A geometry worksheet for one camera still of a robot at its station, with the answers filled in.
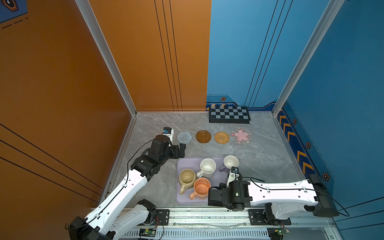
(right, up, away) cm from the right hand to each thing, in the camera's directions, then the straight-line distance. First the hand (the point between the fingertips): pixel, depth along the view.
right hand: (222, 195), depth 71 cm
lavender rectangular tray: (-14, +9, +25) cm, 30 cm away
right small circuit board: (+27, -16, -1) cm, 32 cm away
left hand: (-22, +24, +6) cm, 33 cm away
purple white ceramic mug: (+6, +13, +15) cm, 20 cm away
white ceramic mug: (-6, +8, +18) cm, 21 cm away
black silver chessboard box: (+13, +42, +45) cm, 63 cm away
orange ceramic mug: (-10, 0, +10) cm, 14 cm away
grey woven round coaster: (-21, +25, +34) cm, 48 cm away
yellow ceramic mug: (-18, +3, +14) cm, 23 cm away
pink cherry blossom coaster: (+20, +26, +35) cm, 48 cm away
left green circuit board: (-36, -18, +1) cm, 41 cm away
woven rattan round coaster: (+5, +25, +34) cm, 42 cm away
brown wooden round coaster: (-8, +26, +34) cm, 43 cm away
